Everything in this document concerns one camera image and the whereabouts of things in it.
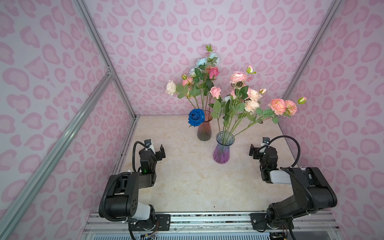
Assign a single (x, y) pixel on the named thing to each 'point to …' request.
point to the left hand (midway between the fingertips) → (154, 144)
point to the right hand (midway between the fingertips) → (260, 143)
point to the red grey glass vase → (204, 133)
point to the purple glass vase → (221, 154)
